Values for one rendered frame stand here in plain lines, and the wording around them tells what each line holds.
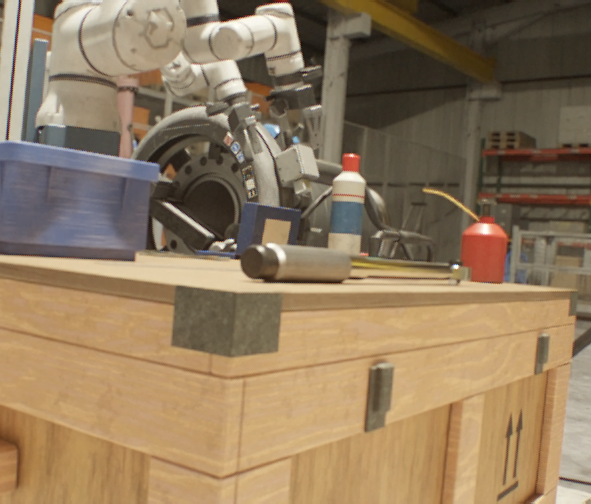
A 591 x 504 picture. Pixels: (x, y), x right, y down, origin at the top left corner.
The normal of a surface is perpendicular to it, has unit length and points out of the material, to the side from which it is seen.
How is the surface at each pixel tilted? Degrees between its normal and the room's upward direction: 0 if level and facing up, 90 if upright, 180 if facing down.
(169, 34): 97
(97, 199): 90
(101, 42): 114
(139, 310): 90
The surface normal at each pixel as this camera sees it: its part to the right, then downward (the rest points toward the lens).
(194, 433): -0.57, -0.04
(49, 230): 0.74, 0.07
